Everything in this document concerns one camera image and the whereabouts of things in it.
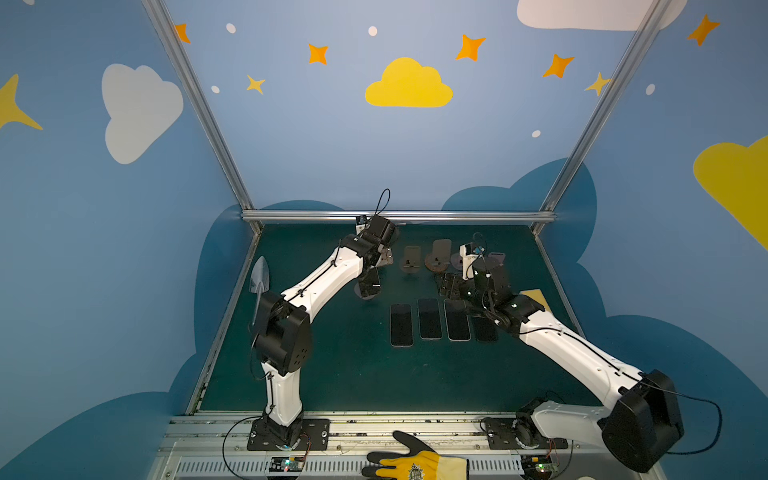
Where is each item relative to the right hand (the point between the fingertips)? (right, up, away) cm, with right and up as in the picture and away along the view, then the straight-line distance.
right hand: (450, 272), depth 82 cm
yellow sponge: (+35, -10, +19) cm, 41 cm away
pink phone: (-13, -18, +13) cm, 26 cm away
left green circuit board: (-42, -46, -11) cm, 63 cm away
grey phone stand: (+21, +3, +23) cm, 31 cm away
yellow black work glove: (-10, -44, -13) cm, 47 cm away
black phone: (-3, -17, +15) cm, 23 cm away
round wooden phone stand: (+1, +3, +25) cm, 25 cm away
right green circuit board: (+19, -47, -10) cm, 52 cm away
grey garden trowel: (-63, -5, +22) cm, 67 cm away
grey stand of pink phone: (-8, +3, +25) cm, 26 cm away
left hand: (-21, +5, +9) cm, 23 cm away
